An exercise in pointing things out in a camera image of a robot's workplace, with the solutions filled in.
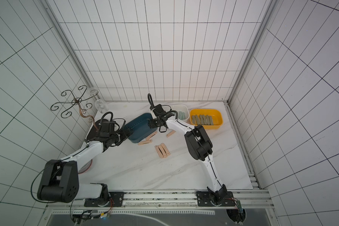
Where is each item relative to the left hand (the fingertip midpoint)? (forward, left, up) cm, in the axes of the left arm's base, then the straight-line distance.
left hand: (129, 135), depth 90 cm
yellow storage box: (+21, -63, -3) cm, 66 cm away
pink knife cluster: (-9, -20, -7) cm, 23 cm away
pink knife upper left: (+4, -13, -6) cm, 15 cm away
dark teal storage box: (+11, -5, -8) cm, 14 cm away
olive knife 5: (+17, -58, -6) cm, 61 cm away
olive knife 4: (+18, -54, -6) cm, 57 cm away
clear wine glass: (+13, +18, +15) cm, 27 cm away
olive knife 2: (+19, -48, -7) cm, 52 cm away
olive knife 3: (+18, -51, -6) cm, 55 cm away
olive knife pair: (+18, -56, -7) cm, 59 cm away
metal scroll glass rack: (+16, +37, +17) cm, 44 cm away
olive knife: (+18, -45, -7) cm, 49 cm away
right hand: (+14, -15, 0) cm, 20 cm away
